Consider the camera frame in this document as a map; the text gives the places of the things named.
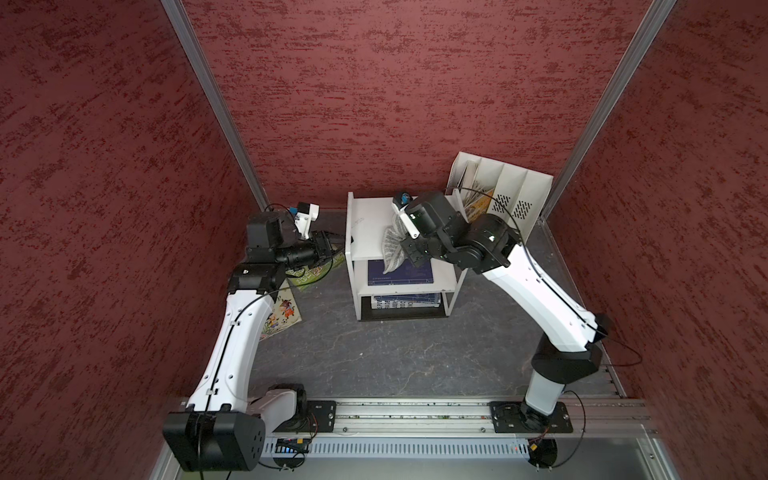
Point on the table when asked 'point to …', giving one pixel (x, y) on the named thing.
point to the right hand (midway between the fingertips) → (415, 242)
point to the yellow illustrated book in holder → (478, 207)
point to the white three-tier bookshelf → (408, 286)
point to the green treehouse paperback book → (307, 276)
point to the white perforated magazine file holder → (481, 187)
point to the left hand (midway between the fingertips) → (348, 248)
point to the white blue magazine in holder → (470, 172)
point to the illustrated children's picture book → (284, 314)
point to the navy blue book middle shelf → (405, 273)
